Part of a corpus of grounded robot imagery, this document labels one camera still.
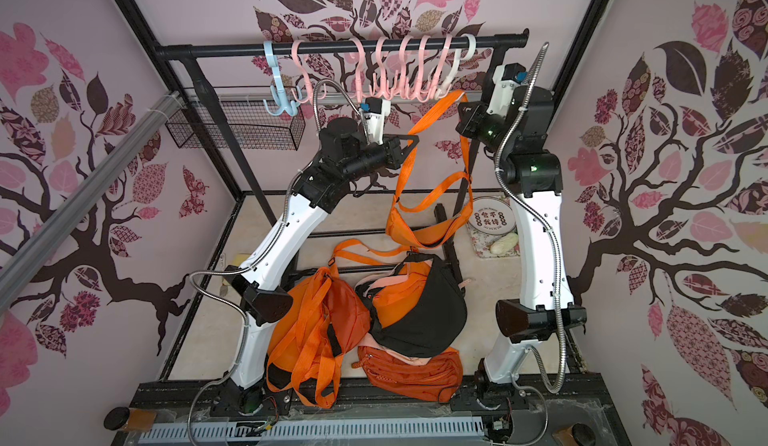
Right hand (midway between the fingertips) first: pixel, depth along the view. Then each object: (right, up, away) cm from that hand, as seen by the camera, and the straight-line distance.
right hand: (462, 100), depth 61 cm
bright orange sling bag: (-6, -29, +31) cm, 43 cm away
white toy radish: (+24, -34, +39) cm, 56 cm away
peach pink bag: (-21, -46, +30) cm, 58 cm away
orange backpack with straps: (-37, -59, +15) cm, 71 cm away
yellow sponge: (-68, -39, +39) cm, 88 cm away
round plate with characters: (+24, -24, +51) cm, 61 cm away
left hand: (-10, -8, +5) cm, 13 cm away
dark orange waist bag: (-4, -65, +11) cm, 66 cm away
